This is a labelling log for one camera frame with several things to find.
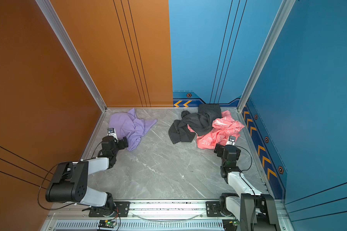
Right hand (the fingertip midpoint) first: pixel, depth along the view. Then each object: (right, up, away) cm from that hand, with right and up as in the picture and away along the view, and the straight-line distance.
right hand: (225, 144), depth 88 cm
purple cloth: (-67, +12, +15) cm, 69 cm away
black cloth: (-14, +13, +12) cm, 23 cm away
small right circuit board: (-1, -35, -19) cm, 40 cm away
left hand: (-69, +4, +6) cm, 69 cm away
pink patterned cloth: (+1, +11, +3) cm, 11 cm away
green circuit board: (-65, -36, -17) cm, 77 cm away
